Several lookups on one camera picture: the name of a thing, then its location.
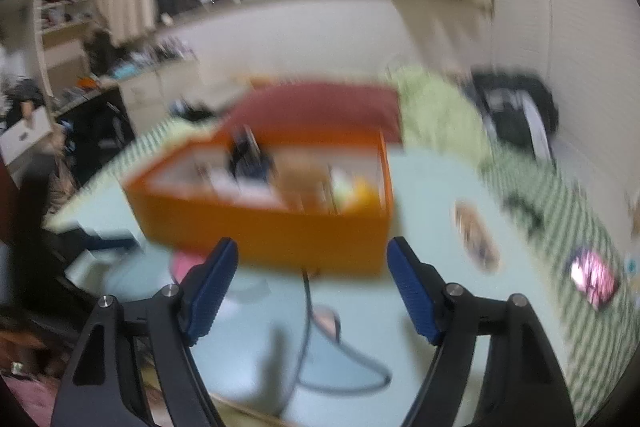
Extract black chair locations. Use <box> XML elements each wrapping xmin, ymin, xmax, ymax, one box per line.
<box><xmin>55</xmin><ymin>92</ymin><xmax>136</xmax><ymax>188</ymax></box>

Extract white wall shelf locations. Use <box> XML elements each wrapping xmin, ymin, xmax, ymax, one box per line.
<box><xmin>35</xmin><ymin>0</ymin><xmax>101</xmax><ymax>98</ymax></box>

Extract red pillow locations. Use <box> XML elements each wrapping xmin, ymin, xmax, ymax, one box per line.
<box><xmin>220</xmin><ymin>82</ymin><xmax>403</xmax><ymax>142</ymax></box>

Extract white cabinet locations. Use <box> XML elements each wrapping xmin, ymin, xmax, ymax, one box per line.
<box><xmin>117</xmin><ymin>57</ymin><xmax>201</xmax><ymax>138</ymax></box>

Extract orange cardboard box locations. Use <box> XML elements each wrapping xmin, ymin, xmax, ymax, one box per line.
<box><xmin>122</xmin><ymin>127</ymin><xmax>396</xmax><ymax>278</ymax></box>

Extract oval printed sticker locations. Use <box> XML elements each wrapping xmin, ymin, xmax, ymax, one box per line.
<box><xmin>454</xmin><ymin>201</ymin><xmax>501</xmax><ymax>273</ymax></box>

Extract dark item in box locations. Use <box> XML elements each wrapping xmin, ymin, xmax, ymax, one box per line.
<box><xmin>227</xmin><ymin>127</ymin><xmax>276</xmax><ymax>180</ymax></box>

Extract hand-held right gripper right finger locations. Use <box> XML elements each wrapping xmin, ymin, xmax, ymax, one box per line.
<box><xmin>386</xmin><ymin>236</ymin><xmax>578</xmax><ymax>427</ymax></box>

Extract black and grey jacket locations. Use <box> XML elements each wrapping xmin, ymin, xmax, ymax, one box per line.
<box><xmin>470</xmin><ymin>69</ymin><xmax>560</xmax><ymax>158</ymax></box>

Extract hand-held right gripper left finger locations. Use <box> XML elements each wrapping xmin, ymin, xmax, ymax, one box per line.
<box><xmin>50</xmin><ymin>237</ymin><xmax>239</xmax><ymax>427</ymax></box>

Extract black strap loop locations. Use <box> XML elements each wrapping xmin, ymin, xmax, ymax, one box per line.
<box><xmin>502</xmin><ymin>192</ymin><xmax>546</xmax><ymax>228</ymax></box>

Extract light green blanket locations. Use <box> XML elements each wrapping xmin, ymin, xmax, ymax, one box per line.
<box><xmin>395</xmin><ymin>67</ymin><xmax>496</xmax><ymax>168</ymax></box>

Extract dark cloth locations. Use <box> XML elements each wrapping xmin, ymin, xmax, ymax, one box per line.
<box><xmin>170</xmin><ymin>102</ymin><xmax>221</xmax><ymax>124</ymax></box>

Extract green checkered bed sheet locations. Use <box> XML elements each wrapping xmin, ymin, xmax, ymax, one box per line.
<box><xmin>45</xmin><ymin>117</ymin><xmax>640</xmax><ymax>423</ymax></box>

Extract yellow item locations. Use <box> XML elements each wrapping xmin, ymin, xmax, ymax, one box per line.
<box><xmin>332</xmin><ymin>172</ymin><xmax>381</xmax><ymax>212</ymax></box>

